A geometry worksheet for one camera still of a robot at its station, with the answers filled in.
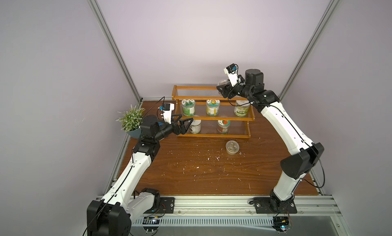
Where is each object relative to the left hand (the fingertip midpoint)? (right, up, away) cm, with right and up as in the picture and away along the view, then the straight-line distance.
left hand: (188, 118), depth 71 cm
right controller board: (+44, -49, -2) cm, 66 cm away
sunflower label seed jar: (+13, +6, +15) cm, 20 cm away
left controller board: (-19, -51, +1) cm, 55 cm away
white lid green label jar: (+30, +5, +14) cm, 33 cm away
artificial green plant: (-35, -2, +16) cm, 38 cm away
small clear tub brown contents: (+24, -18, +16) cm, 34 cm away
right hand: (+17, +19, +2) cm, 26 cm away
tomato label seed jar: (+20, -6, +22) cm, 30 cm away
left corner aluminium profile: (-45, +31, +33) cm, 64 cm away
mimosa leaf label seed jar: (-1, +6, +15) cm, 16 cm away
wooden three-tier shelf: (+34, -8, +38) cm, 52 cm away
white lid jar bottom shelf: (+3, -6, +22) cm, 23 cm away
